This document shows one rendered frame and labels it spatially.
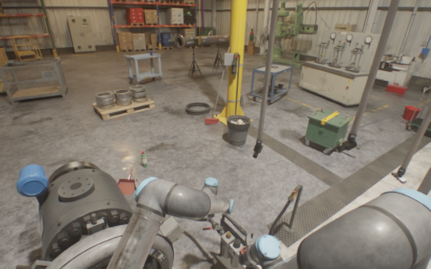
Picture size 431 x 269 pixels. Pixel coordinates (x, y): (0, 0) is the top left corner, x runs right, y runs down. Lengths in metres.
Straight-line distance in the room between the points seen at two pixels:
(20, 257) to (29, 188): 1.14
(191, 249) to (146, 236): 1.47
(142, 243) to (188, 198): 0.21
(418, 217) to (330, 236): 0.15
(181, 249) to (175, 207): 1.51
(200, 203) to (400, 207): 0.59
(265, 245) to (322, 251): 0.53
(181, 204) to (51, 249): 0.98
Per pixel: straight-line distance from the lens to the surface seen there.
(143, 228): 0.84
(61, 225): 1.57
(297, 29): 11.67
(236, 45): 4.21
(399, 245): 0.44
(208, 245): 2.32
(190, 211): 0.83
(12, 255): 2.86
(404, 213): 0.48
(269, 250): 0.95
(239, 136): 3.62
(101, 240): 1.23
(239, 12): 4.19
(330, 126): 3.75
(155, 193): 0.84
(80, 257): 1.24
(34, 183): 1.77
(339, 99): 6.48
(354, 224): 0.43
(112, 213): 1.56
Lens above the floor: 1.89
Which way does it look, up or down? 28 degrees down
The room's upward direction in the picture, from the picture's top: 1 degrees clockwise
